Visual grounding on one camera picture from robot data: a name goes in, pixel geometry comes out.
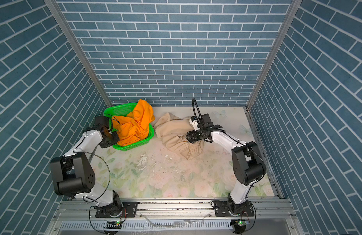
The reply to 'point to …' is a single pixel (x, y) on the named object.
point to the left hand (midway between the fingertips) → (114, 140)
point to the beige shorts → (172, 131)
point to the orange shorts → (134, 127)
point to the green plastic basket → (123, 109)
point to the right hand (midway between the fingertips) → (190, 134)
